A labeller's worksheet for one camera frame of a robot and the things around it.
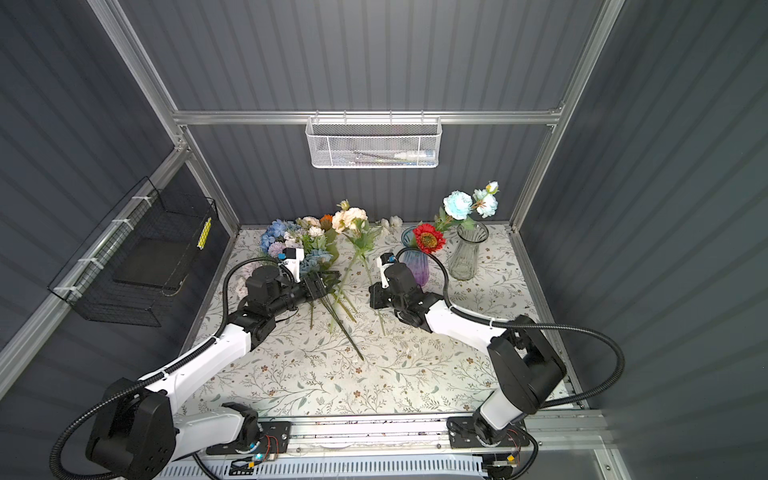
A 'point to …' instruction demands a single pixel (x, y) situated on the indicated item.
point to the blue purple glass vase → (418, 259)
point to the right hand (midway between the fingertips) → (372, 290)
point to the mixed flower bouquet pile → (322, 239)
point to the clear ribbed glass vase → (465, 256)
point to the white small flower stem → (391, 225)
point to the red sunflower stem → (428, 239)
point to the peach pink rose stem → (358, 234)
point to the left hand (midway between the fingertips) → (334, 276)
